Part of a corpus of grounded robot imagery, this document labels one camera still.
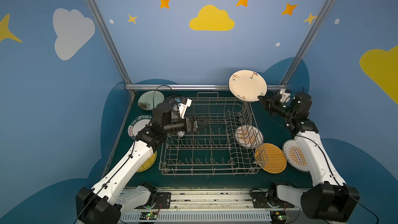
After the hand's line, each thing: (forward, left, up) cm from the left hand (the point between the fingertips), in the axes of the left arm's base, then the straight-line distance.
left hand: (204, 122), depth 66 cm
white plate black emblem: (+8, +14, -25) cm, 30 cm away
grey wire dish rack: (+5, -15, -27) cm, 32 cm away
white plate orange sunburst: (+7, -28, -25) cm, 38 cm away
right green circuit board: (-30, -36, -32) cm, 57 cm away
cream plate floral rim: (+21, -22, +3) cm, 30 cm away
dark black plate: (+44, +27, -32) cm, 60 cm away
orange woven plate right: (-3, -40, -31) cm, 50 cm away
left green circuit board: (-31, +25, -31) cm, 51 cm away
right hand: (+14, -27, +4) cm, 30 cm away
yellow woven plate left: (-8, +31, -30) cm, 43 cm away
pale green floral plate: (+39, +41, -30) cm, 63 cm away
